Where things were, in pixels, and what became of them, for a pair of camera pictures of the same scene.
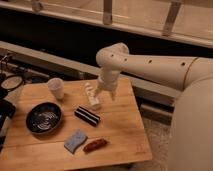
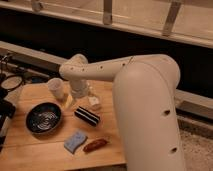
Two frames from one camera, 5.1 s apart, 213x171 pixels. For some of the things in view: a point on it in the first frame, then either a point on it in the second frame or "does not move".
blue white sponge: (72, 142) does not move
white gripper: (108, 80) -> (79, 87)
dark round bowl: (43, 117) does not move
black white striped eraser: (87, 116) does not move
